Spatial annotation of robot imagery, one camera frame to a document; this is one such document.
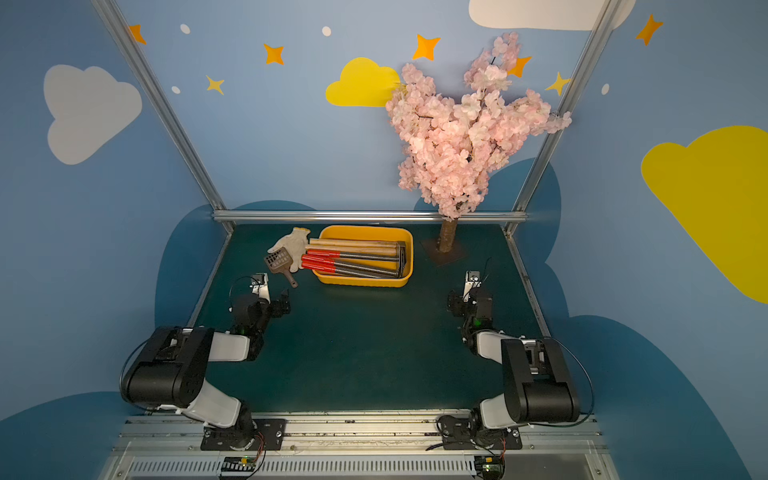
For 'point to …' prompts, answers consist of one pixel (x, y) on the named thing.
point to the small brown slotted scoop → (279, 261)
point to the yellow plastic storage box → (367, 233)
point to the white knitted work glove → (297, 241)
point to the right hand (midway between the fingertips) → (472, 288)
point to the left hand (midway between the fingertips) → (271, 287)
